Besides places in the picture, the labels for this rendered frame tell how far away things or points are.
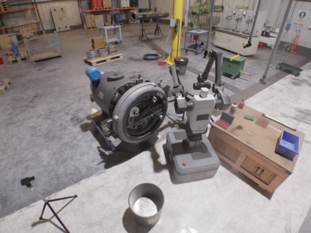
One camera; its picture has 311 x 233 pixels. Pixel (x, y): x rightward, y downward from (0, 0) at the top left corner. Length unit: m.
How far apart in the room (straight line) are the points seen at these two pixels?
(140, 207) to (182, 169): 0.58
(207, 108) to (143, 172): 1.09
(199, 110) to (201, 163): 0.63
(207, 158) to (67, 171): 1.74
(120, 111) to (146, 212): 1.00
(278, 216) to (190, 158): 1.15
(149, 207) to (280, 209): 1.45
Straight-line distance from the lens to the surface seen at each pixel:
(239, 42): 7.34
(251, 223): 2.01
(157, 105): 1.83
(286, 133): 2.21
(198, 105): 1.47
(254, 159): 1.99
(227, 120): 2.11
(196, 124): 1.62
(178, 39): 5.15
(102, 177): 2.07
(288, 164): 1.99
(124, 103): 1.54
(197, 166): 1.80
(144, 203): 1.70
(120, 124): 1.61
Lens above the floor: 1.70
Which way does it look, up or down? 38 degrees down
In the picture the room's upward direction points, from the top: straight up
